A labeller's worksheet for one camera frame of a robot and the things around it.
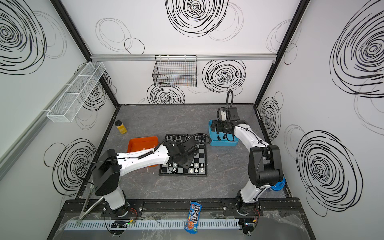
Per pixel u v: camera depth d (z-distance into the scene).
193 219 0.70
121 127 0.98
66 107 0.72
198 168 0.86
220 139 0.99
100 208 0.74
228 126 0.67
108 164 0.50
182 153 0.60
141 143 0.96
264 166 0.46
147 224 0.77
